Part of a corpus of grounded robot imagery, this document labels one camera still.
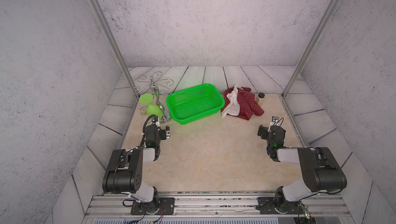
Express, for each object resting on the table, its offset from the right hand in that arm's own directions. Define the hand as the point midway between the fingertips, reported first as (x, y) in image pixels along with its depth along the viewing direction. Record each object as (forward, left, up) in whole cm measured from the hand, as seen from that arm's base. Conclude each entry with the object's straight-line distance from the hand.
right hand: (272, 125), depth 93 cm
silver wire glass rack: (+13, +69, +23) cm, 74 cm away
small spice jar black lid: (+23, +1, 0) cm, 23 cm away
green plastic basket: (+24, +49, -7) cm, 55 cm away
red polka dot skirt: (+18, +10, -3) cm, 21 cm away
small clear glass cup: (+9, +79, +4) cm, 80 cm away
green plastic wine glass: (+4, +71, +20) cm, 74 cm away
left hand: (0, +67, +1) cm, 67 cm away
